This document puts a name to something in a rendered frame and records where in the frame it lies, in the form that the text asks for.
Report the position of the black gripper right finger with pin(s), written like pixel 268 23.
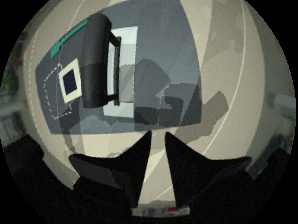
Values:
pixel 193 173

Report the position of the dark grey flat mat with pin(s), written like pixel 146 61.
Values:
pixel 167 81

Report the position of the cream square tile with dark center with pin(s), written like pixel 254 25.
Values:
pixel 70 79

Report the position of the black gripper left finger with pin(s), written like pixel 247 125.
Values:
pixel 126 171

